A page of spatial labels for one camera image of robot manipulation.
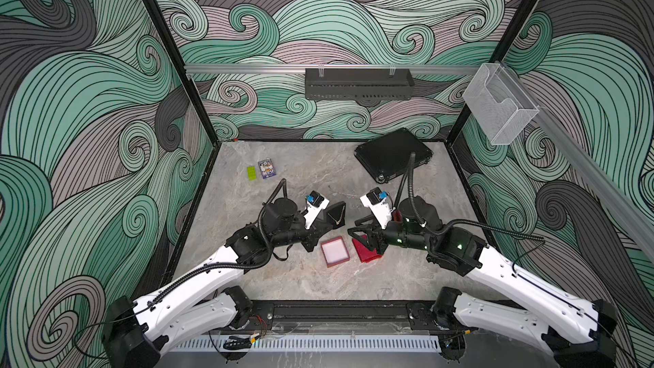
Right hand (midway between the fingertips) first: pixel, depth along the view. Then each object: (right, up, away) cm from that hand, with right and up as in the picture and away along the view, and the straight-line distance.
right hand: (351, 230), depth 65 cm
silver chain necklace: (-3, +1, +5) cm, 6 cm away
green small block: (-38, +13, +42) cm, 58 cm away
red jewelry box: (-3, -14, +23) cm, 27 cm away
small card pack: (-32, +15, +43) cm, 56 cm away
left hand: (-5, 0, +5) cm, 7 cm away
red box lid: (+7, -15, +22) cm, 27 cm away
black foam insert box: (-4, +3, +5) cm, 7 cm away
